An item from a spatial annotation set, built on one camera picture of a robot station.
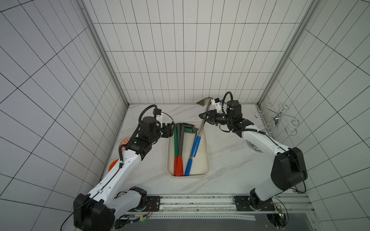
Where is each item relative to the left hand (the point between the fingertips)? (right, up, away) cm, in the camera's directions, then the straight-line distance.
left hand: (169, 127), depth 78 cm
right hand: (+18, +8, +1) cm, 20 cm away
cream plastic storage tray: (+18, -24, +7) cm, 31 cm away
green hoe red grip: (+3, -17, +9) cm, 19 cm away
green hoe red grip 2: (+12, -4, +18) cm, 22 cm away
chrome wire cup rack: (+58, +6, -4) cm, 59 cm away
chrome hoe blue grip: (+12, -21, +9) cm, 26 cm away
